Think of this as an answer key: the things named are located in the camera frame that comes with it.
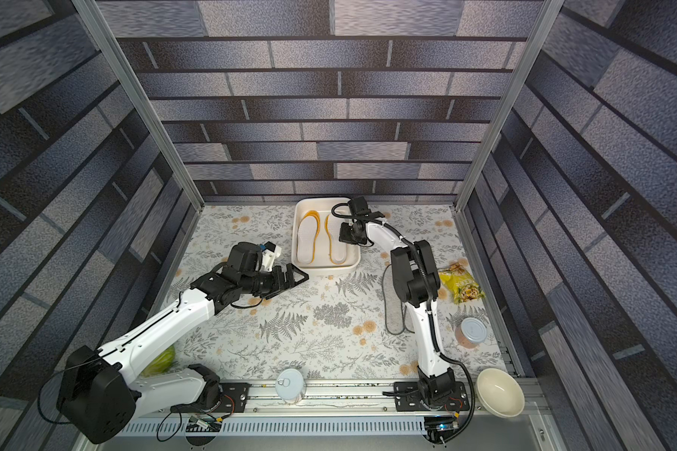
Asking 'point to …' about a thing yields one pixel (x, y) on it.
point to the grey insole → (394, 306)
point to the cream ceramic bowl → (499, 393)
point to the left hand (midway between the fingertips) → (300, 280)
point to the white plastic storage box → (316, 247)
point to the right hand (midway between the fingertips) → (343, 236)
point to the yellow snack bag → (460, 283)
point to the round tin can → (470, 333)
